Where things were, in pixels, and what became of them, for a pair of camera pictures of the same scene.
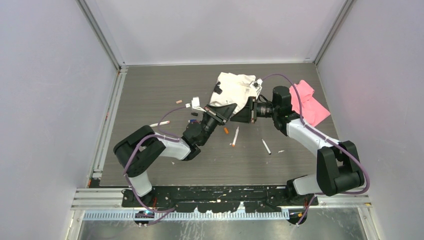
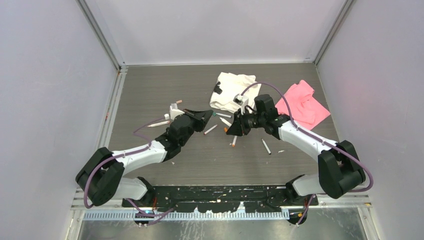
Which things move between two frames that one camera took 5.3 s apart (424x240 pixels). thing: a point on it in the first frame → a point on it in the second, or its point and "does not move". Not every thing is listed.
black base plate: [263, 199] does not move
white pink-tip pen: [160, 123] does not move
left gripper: [220, 114] → [201, 118]
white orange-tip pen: [235, 136] does not move
